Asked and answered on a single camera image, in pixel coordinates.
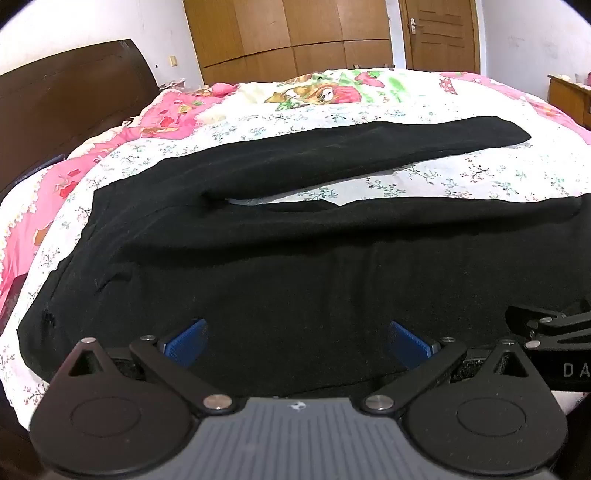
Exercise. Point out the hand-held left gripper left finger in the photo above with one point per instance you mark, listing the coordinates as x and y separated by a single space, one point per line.
184 341

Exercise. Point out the wooden door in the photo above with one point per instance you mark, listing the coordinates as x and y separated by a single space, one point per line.
438 32

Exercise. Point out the wooden wardrobe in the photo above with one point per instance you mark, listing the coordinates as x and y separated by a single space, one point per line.
286 37

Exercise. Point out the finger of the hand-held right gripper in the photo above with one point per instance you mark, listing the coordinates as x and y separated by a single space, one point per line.
554 323

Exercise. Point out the pink cartoon printed quilt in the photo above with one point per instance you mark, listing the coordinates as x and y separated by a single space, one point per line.
323 90

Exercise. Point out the white floral blanket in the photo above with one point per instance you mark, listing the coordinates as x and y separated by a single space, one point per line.
443 177

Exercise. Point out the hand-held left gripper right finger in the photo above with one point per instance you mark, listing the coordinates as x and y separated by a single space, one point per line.
408 344

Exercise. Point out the dark wooden headboard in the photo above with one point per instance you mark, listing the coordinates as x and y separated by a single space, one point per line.
60 92

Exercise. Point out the wooden desk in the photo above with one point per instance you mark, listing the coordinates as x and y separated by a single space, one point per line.
570 99

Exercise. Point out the black pants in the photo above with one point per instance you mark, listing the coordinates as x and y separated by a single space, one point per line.
277 286

